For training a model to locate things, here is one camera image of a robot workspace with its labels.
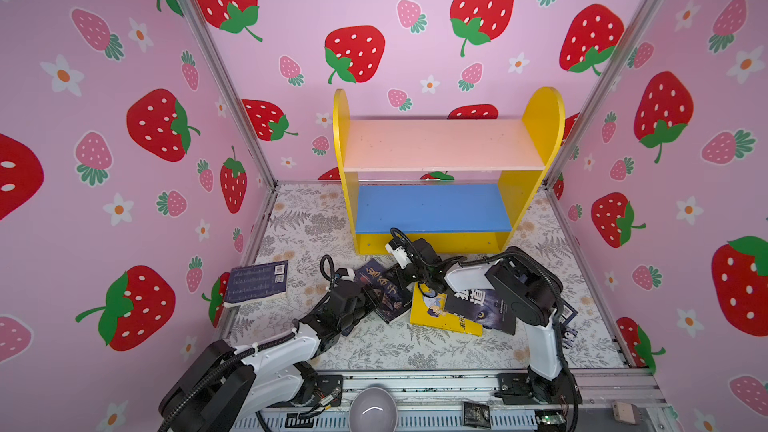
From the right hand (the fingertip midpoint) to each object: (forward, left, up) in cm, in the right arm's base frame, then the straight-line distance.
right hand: (383, 274), depth 94 cm
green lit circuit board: (-33, -46, -3) cm, 56 cm away
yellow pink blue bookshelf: (+48, -24, -3) cm, 54 cm away
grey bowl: (-36, -3, -1) cm, 36 cm away
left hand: (-8, -2, +5) cm, 9 cm away
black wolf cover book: (-7, -31, 0) cm, 32 cm away
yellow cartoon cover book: (-10, -15, 0) cm, 18 cm away
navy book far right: (-12, -53, 0) cm, 55 cm away
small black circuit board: (-34, -28, 0) cm, 44 cm away
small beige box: (-29, -63, -2) cm, 70 cm away
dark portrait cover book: (-7, -3, 0) cm, 7 cm away
